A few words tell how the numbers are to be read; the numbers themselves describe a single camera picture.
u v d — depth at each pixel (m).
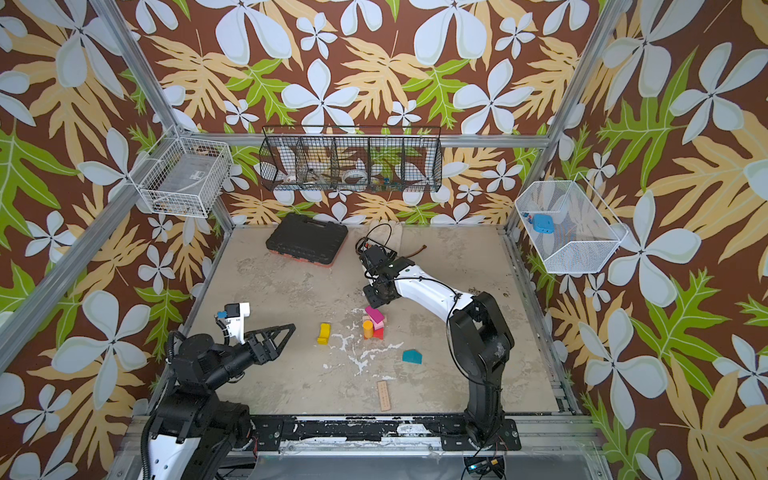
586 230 0.78
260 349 0.62
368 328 0.85
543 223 0.84
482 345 0.49
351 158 0.98
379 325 0.86
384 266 0.66
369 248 1.11
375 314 0.88
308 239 1.12
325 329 0.91
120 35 0.71
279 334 0.66
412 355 0.86
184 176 0.85
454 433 0.75
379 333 0.89
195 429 0.51
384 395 0.80
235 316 0.63
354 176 0.99
